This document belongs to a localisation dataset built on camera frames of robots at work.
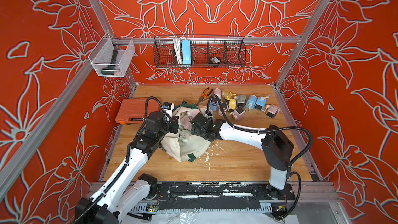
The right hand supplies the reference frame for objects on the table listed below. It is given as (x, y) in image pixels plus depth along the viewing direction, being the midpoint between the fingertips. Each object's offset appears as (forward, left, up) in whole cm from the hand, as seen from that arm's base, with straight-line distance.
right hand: (196, 128), depth 87 cm
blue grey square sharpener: (+21, -11, -3) cm, 24 cm away
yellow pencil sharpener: (+29, -20, -3) cm, 35 cm away
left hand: (0, +9, +13) cm, 16 cm away
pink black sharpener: (+15, -48, -2) cm, 50 cm away
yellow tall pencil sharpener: (+19, -24, -2) cm, 31 cm away
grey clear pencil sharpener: (+24, -30, -2) cm, 38 cm away
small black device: (+37, -11, +20) cm, 44 cm away
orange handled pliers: (+33, -5, -7) cm, 34 cm away
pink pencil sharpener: (+29, -14, 0) cm, 32 cm away
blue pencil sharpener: (+20, -36, -1) cm, 41 cm away
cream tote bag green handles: (-8, +7, -6) cm, 12 cm away
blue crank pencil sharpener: (+21, -43, -2) cm, 48 cm away
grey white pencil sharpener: (-3, +7, -3) cm, 8 cm away
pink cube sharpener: (+11, -26, -1) cm, 29 cm away
